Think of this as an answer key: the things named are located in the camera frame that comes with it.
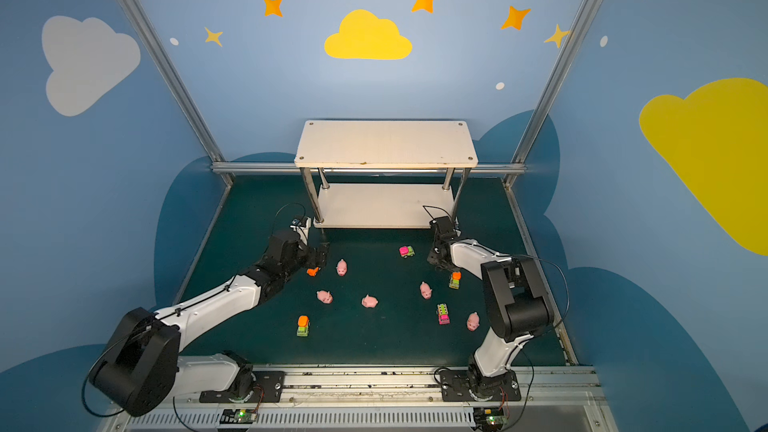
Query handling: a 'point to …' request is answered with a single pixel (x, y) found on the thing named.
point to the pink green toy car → (405, 251)
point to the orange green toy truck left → (303, 325)
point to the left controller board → (238, 416)
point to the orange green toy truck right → (455, 280)
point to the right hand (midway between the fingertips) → (444, 254)
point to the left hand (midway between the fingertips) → (318, 242)
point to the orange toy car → (312, 272)
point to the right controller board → (491, 419)
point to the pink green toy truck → (443, 314)
